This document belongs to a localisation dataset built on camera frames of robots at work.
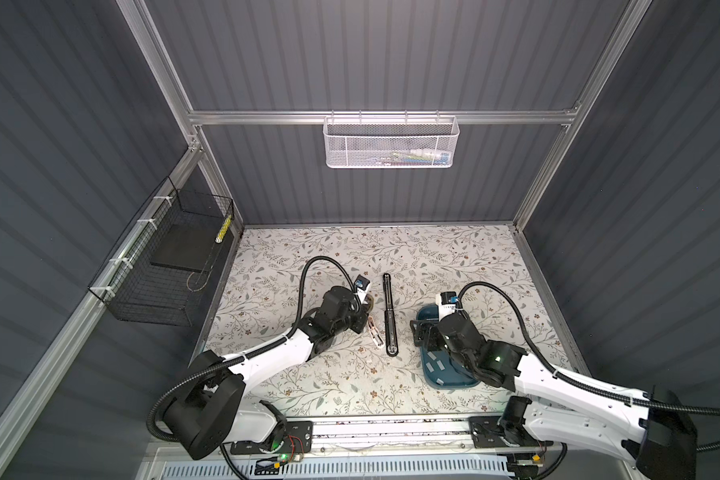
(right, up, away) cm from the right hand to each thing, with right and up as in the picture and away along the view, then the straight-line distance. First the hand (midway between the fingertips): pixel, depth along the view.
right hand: (424, 325), depth 79 cm
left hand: (-16, +5, +6) cm, 18 cm away
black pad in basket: (-62, +21, -2) cm, 65 cm away
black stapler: (-8, -1, +14) cm, 16 cm away
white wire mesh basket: (-6, +66, +44) cm, 80 cm away
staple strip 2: (+2, -13, +5) cm, 14 cm away
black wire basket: (-67, +14, -7) cm, 69 cm away
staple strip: (+3, -11, +7) cm, 13 cm away
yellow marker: (-55, +26, +2) cm, 61 cm away
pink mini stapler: (-13, -5, +10) cm, 17 cm away
